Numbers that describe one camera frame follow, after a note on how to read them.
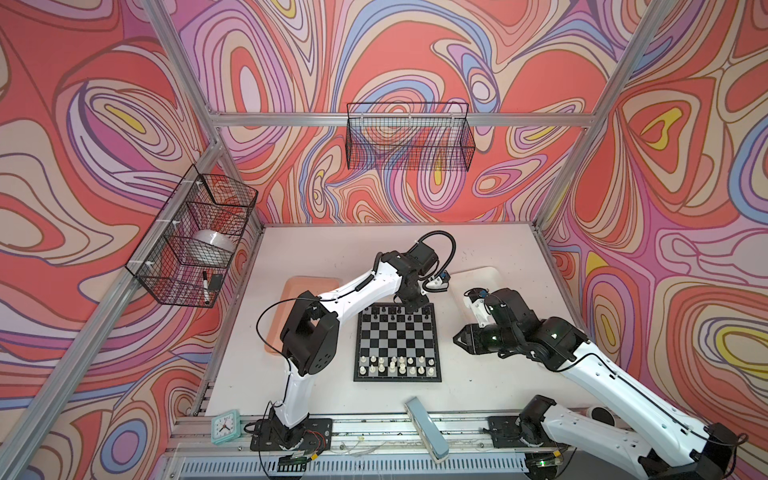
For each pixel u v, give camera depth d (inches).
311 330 19.7
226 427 28.8
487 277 40.3
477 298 26.0
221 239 29.0
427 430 28.9
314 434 28.8
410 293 28.5
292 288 39.2
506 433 28.9
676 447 15.4
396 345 34.0
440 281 30.7
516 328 21.0
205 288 28.3
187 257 28.2
